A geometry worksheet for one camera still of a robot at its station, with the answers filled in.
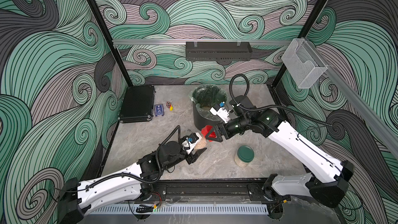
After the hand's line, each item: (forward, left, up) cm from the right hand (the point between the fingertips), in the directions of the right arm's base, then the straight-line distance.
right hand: (209, 136), depth 63 cm
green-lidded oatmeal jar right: (-2, -18, -17) cm, 25 cm away
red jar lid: (+2, +2, +3) cm, 4 cm away
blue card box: (+32, +31, -25) cm, 51 cm away
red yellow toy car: (+37, +25, -25) cm, 51 cm away
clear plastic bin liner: (+32, 0, -11) cm, 34 cm away
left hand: (+1, +3, -7) cm, 8 cm away
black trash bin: (+21, +3, -21) cm, 30 cm away
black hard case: (+34, +45, -21) cm, 60 cm away
